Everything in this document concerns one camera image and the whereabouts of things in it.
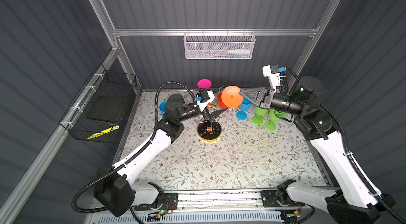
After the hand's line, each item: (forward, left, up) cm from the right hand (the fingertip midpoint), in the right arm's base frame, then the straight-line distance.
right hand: (242, 97), depth 52 cm
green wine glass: (+18, -27, -48) cm, 58 cm away
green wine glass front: (+23, -20, -47) cm, 56 cm away
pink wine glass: (+26, +14, -18) cm, 35 cm away
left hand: (+8, +6, -9) cm, 13 cm away
